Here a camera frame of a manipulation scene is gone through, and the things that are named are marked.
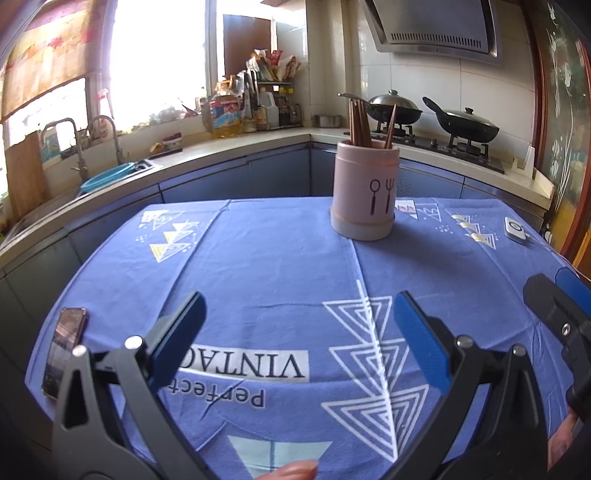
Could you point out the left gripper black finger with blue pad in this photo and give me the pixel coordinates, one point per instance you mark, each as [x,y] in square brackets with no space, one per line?
[88,438]
[509,441]

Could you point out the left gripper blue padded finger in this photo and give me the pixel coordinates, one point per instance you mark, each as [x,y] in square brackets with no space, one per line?
[570,283]

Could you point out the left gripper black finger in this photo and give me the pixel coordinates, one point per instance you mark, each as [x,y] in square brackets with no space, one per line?
[557,311]

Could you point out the brown chopstick pair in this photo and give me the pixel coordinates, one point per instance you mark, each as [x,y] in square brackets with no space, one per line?
[390,133]

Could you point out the dark red lone chopstick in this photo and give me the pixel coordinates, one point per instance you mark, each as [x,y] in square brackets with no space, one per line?
[352,122]

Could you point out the blue kitchen cabinets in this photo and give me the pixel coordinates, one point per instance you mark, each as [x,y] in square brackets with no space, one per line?
[37,288]

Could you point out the steel kitchen sink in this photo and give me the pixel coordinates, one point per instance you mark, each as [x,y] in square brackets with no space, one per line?
[65,199]

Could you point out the person's right hand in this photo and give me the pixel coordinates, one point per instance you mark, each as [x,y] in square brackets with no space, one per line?
[562,439]

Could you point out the person's left hand fingertip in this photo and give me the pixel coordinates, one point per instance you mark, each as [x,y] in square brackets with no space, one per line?
[299,470]

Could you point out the small white remote device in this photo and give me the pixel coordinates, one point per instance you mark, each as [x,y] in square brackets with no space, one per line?
[515,230]

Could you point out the smartphone with pink case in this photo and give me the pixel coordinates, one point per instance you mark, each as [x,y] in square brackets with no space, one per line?
[69,328]

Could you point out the black gas stove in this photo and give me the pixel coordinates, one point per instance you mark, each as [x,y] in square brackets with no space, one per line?
[465,150]

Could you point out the black lidded wok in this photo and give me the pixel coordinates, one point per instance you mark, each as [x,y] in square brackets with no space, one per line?
[463,124]

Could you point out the pink ceramic utensil holder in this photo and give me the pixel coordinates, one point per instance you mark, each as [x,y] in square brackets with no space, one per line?
[365,188]

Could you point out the blue printed tablecloth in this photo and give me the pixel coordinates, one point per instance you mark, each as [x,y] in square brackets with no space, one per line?
[300,357]

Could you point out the steel lidded wok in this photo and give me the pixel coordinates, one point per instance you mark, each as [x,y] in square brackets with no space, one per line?
[381,107]

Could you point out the glass cabinet door floral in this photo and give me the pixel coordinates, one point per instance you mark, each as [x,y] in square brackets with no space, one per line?
[563,88]

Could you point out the wooden cutting board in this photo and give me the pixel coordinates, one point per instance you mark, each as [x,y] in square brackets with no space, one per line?
[27,185]

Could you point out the blue plastic basin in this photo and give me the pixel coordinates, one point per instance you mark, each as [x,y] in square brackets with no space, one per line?
[108,176]

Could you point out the small steel bowl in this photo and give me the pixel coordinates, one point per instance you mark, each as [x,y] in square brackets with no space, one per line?
[327,121]

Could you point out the steel range hood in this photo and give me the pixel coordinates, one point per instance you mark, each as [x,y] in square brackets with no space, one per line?
[466,29]

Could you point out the steel faucet left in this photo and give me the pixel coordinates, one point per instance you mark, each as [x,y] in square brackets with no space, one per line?
[81,167]

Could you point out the steel faucet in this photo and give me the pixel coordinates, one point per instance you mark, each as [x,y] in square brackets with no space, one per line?
[81,167]
[113,135]

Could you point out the steel faucet right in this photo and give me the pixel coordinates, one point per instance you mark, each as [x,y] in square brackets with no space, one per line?
[113,135]

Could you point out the small red white bowl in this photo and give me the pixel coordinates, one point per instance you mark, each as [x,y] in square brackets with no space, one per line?
[172,142]

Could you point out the white jug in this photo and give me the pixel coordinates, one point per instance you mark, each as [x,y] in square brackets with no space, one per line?
[266,100]

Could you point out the black spice rack with packets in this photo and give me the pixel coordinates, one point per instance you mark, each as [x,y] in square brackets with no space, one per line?
[272,71]

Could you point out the yellow cooking oil bottle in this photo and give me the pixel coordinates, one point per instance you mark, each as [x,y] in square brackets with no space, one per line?
[221,112]

